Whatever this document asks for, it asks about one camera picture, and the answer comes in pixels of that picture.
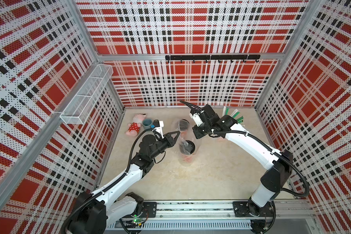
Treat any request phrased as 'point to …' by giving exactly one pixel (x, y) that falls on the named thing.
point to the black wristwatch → (156, 123)
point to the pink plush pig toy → (134, 127)
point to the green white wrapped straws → (225, 111)
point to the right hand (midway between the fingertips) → (197, 130)
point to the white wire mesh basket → (83, 103)
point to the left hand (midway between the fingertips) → (182, 132)
